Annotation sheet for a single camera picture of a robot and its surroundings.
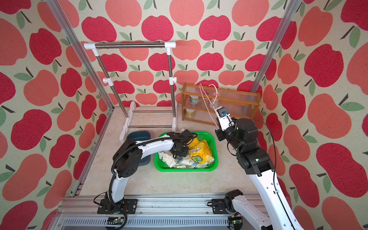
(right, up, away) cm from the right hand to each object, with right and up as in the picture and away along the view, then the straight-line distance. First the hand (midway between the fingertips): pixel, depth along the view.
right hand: (222, 121), depth 64 cm
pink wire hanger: (+3, +12, +37) cm, 39 cm away
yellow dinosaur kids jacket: (-9, -16, +11) cm, 21 cm away
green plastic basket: (-1, -11, +30) cm, 31 cm away
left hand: (-17, -23, +28) cm, 40 cm away
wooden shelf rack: (-6, +13, +37) cm, 40 cm away
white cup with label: (-10, +15, +37) cm, 41 cm away
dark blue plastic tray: (-50, -11, +35) cm, 62 cm away
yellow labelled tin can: (-13, +6, +46) cm, 48 cm away
